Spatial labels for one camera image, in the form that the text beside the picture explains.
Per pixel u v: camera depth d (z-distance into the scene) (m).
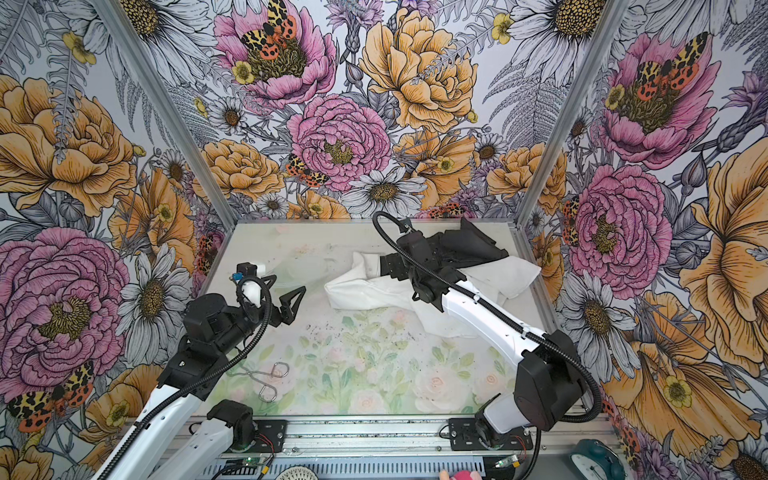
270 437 0.73
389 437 0.76
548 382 0.42
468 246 1.00
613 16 0.72
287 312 0.64
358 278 0.92
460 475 0.66
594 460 0.66
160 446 0.46
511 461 0.71
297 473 0.67
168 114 0.89
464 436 0.74
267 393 0.81
